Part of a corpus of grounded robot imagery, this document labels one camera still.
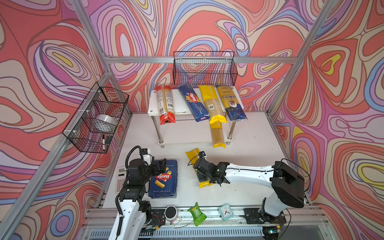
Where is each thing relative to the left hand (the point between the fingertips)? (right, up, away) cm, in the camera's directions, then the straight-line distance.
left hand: (159, 159), depth 81 cm
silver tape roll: (-23, +20, -11) cm, 33 cm away
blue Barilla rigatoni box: (+3, -13, -3) cm, 14 cm away
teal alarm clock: (+35, -25, -7) cm, 43 cm away
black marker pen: (-26, +10, -9) cm, 29 cm away
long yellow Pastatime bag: (+34, +13, +15) cm, 40 cm away
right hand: (+24, -10, +4) cm, 26 cm away
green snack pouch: (+21, -27, -7) cm, 35 cm away
